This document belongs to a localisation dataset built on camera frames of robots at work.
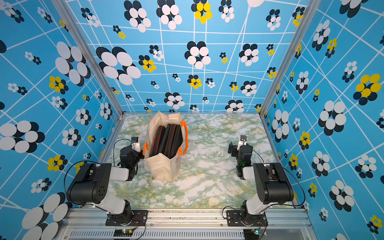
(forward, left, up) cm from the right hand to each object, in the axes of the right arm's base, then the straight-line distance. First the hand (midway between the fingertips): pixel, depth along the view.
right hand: (242, 142), depth 94 cm
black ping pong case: (-5, +39, +9) cm, 41 cm away
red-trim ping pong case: (+1, +43, +9) cm, 44 cm away
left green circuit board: (-47, +64, -9) cm, 80 cm away
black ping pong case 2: (-10, +47, +9) cm, 49 cm away
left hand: (-1, +62, +1) cm, 62 cm away
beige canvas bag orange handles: (-19, +47, +3) cm, 51 cm away
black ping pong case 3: (-5, +51, +9) cm, 52 cm away
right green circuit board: (-46, +3, -7) cm, 47 cm away
